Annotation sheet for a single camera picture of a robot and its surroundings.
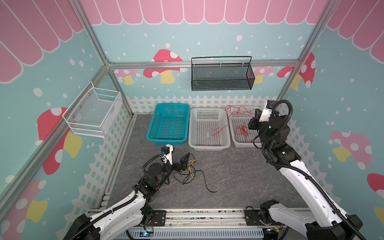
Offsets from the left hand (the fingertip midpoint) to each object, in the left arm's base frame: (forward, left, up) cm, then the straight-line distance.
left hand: (182, 153), depth 78 cm
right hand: (+11, -34, +21) cm, 42 cm away
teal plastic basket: (+34, +14, -17) cm, 41 cm away
